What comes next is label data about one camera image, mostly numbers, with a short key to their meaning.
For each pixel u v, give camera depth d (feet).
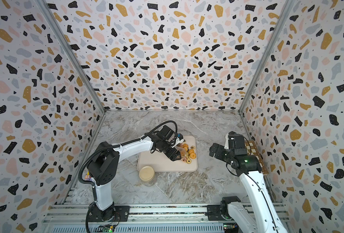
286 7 2.35
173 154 2.61
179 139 2.69
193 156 3.10
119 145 1.74
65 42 2.68
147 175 2.50
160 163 2.98
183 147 3.16
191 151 3.18
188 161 3.03
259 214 1.30
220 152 2.17
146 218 2.40
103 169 1.59
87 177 2.72
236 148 1.78
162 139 2.33
